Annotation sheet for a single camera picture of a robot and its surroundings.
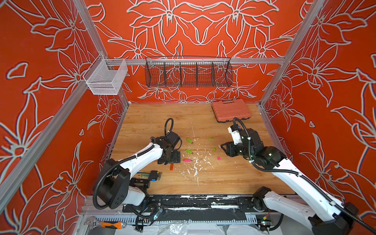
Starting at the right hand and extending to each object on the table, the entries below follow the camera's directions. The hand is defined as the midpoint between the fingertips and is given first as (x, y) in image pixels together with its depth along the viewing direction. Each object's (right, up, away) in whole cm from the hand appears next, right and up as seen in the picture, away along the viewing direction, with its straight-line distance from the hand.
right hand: (223, 143), depth 74 cm
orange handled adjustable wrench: (-65, -37, -6) cm, 75 cm away
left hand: (-27, -12, +11) cm, 31 cm away
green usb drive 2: (-18, -2, +23) cm, 29 cm away
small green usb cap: (-3, -1, +24) cm, 24 cm away
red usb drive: (-29, -16, +11) cm, 35 cm away
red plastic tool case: (+11, +19, +34) cm, 40 cm away
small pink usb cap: (+1, -12, +16) cm, 20 cm away
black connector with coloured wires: (-39, -20, +7) cm, 44 cm away
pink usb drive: (-19, -13, +15) cm, 27 cm away
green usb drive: (-18, -9, +18) cm, 27 cm away
